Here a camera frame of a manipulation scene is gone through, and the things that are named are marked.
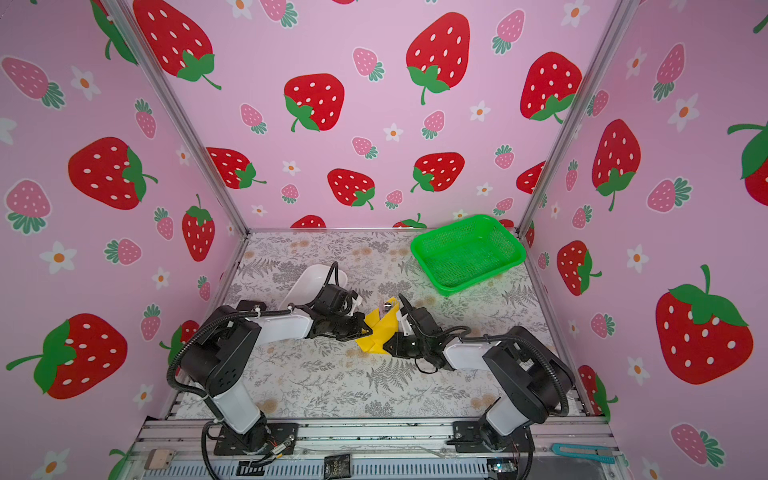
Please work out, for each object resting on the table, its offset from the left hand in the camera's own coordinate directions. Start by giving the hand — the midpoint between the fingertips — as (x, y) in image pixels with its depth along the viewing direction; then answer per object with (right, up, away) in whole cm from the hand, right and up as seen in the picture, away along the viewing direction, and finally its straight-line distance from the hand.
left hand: (374, 331), depth 90 cm
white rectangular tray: (-25, +11, +9) cm, 29 cm away
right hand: (+2, -4, -4) cm, 6 cm away
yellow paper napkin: (+2, 0, +3) cm, 3 cm away
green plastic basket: (+34, +24, +23) cm, 48 cm away
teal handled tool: (+57, -26, -19) cm, 65 cm away
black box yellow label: (-44, +7, +9) cm, 45 cm away
